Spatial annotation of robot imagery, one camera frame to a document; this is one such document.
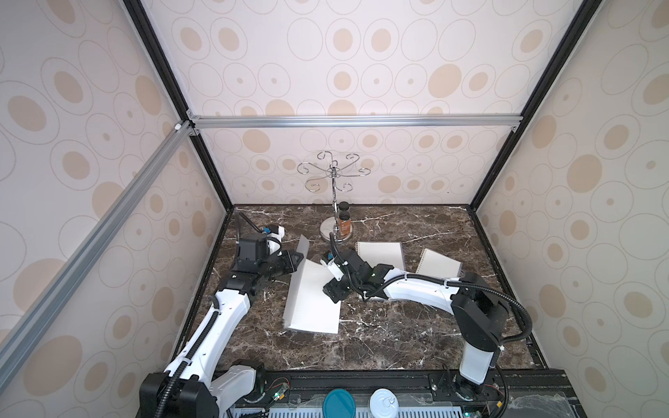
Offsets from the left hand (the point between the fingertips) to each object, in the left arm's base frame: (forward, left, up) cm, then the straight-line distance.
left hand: (310, 254), depth 77 cm
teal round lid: (-36, -9, -14) cm, 39 cm away
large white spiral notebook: (-6, +2, -25) cm, 26 cm away
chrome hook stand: (+26, -6, -20) cm, 34 cm away
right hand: (0, -9, -15) cm, 18 cm away
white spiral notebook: (+16, -28, -22) cm, 39 cm away
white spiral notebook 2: (+11, -45, -22) cm, 51 cm away
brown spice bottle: (+24, -11, -14) cm, 30 cm away
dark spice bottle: (+30, -10, -10) cm, 33 cm away
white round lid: (-36, -20, -16) cm, 44 cm away
